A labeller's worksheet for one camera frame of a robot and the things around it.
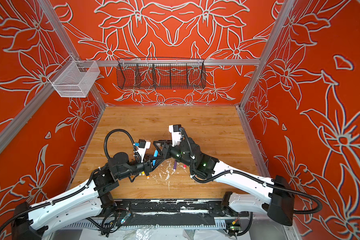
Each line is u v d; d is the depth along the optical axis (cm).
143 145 60
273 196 39
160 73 100
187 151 50
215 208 73
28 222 41
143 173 62
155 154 64
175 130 59
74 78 92
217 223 70
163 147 59
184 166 86
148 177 83
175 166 87
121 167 52
